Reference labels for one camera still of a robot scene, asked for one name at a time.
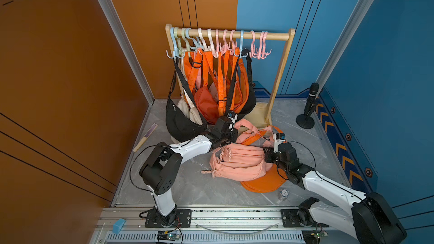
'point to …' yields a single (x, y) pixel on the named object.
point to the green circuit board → (164, 235)
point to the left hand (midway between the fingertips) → (238, 128)
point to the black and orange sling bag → (242, 98)
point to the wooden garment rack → (257, 117)
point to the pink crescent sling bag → (246, 130)
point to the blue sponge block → (118, 225)
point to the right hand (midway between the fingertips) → (264, 148)
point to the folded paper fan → (149, 133)
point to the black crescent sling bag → (181, 126)
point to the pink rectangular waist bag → (238, 162)
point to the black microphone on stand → (305, 121)
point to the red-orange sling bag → (207, 104)
